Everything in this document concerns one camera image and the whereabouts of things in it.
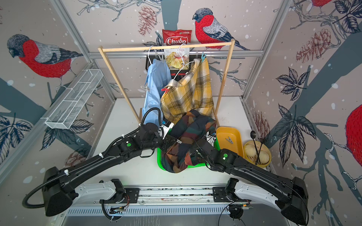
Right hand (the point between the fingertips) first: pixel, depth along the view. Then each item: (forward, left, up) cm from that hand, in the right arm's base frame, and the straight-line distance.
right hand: (196, 147), depth 77 cm
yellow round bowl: (+1, -33, -9) cm, 34 cm away
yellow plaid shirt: (+32, +3, +13) cm, 34 cm away
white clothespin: (+12, -23, -14) cm, 30 cm away
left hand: (+1, +10, +9) cm, 13 cm away
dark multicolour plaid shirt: (+14, +6, -2) cm, 16 cm away
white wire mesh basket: (+7, +69, +17) cm, 71 cm away
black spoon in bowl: (+10, -42, -9) cm, 45 cm away
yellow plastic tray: (+15, -19, -8) cm, 26 cm away
